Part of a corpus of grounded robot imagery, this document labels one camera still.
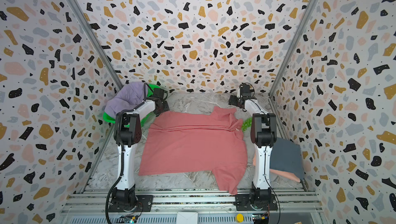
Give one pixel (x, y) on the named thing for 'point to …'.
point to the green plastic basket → (150, 89)
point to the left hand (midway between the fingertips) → (165, 105)
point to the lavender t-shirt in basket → (128, 97)
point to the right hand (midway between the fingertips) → (232, 96)
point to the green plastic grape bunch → (247, 124)
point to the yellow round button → (240, 218)
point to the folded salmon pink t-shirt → (282, 173)
